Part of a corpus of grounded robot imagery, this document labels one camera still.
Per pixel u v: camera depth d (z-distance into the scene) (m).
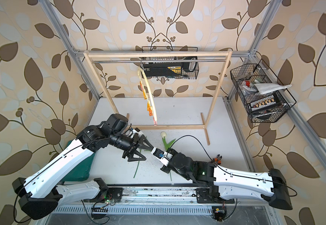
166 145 0.92
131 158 0.57
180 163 0.49
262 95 0.67
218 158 0.87
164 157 0.53
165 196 0.75
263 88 0.64
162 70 0.85
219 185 0.55
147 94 0.60
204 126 0.99
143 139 0.57
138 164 0.86
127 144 0.55
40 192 0.39
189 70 0.91
